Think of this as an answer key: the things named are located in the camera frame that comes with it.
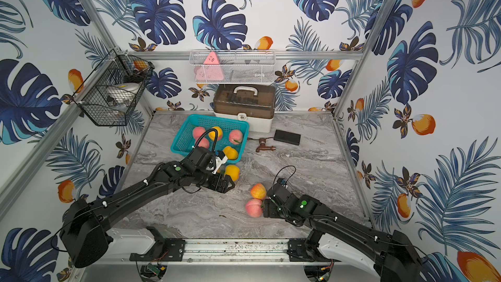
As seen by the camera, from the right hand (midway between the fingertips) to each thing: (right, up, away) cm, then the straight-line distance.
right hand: (271, 208), depth 80 cm
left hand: (-18, +12, -3) cm, 22 cm away
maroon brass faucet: (-2, +24, +25) cm, 34 cm away
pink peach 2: (-32, +26, +19) cm, 46 cm away
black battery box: (+11, +29, +26) cm, 41 cm away
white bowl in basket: (-61, +47, 0) cm, 77 cm away
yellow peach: (-29, +31, +22) cm, 47 cm away
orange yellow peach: (-5, +6, +4) cm, 9 cm away
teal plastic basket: (-42, +34, +26) cm, 60 cm away
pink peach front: (-7, 0, 0) cm, 7 cm away
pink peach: (-16, +29, +20) cm, 39 cm away
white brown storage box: (-7, +47, +25) cm, 54 cm away
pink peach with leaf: (-37, +32, +25) cm, 55 cm away
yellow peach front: (-18, +21, +14) cm, 32 cm away
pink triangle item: (-27, +60, +9) cm, 66 cm away
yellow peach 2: (-17, +13, +10) cm, 24 cm away
